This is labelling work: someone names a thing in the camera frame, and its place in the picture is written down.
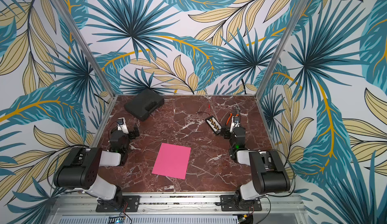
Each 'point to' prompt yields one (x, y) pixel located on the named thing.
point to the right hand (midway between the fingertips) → (232, 124)
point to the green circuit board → (116, 219)
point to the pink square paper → (173, 161)
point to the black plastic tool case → (144, 104)
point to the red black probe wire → (209, 110)
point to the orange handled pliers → (229, 118)
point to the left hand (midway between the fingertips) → (128, 125)
